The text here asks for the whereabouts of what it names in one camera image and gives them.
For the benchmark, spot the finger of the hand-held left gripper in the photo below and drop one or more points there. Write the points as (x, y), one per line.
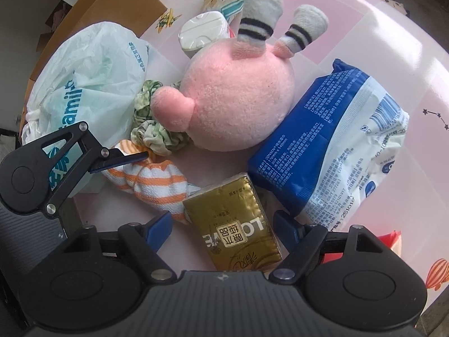
(115, 159)

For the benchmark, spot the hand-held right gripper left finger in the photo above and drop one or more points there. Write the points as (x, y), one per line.
(159, 231)

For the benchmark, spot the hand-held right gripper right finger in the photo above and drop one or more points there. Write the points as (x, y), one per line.
(286, 231)

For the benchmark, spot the green patterned scrunchie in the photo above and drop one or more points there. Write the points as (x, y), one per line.
(154, 137)

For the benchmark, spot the orange striped white socks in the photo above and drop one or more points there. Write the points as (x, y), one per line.
(154, 184)

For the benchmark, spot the gold tissue pack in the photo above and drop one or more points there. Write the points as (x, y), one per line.
(231, 217)

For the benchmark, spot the white and teal plastic bag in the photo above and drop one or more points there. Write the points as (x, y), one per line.
(91, 77)

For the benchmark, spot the blue and white wipes pack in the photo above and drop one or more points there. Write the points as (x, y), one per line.
(315, 140)

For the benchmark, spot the pink plush toy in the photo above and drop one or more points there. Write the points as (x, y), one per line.
(238, 94)

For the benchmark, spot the cardboard box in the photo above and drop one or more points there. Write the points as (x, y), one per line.
(115, 3)

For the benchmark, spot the small white tissue pack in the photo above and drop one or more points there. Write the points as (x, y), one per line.
(201, 30)

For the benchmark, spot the pink printed tablecloth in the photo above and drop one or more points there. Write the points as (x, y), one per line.
(368, 42)

